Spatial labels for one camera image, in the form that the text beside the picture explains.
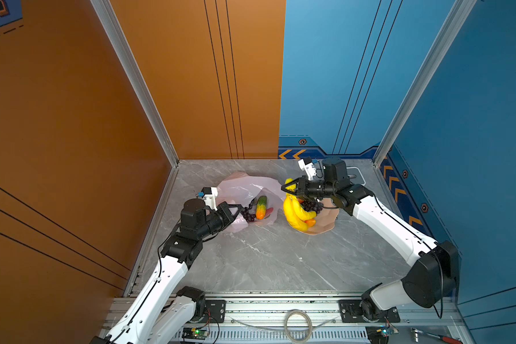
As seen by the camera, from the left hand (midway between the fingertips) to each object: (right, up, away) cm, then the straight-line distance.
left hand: (243, 205), depth 72 cm
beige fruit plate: (+34, -9, +21) cm, 41 cm away
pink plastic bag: (-3, +5, +13) cm, 14 cm away
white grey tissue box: (+53, +11, +36) cm, 65 cm away
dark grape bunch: (0, -8, +22) cm, 23 cm away
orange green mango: (+5, -5, +24) cm, 25 cm away
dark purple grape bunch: (+28, -3, +22) cm, 36 cm away
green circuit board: (-14, -42, -2) cm, 45 cm away
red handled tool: (+67, -43, -4) cm, 80 cm away
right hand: (+13, +5, +1) cm, 14 cm away
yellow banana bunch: (+17, -2, -2) cm, 17 cm away
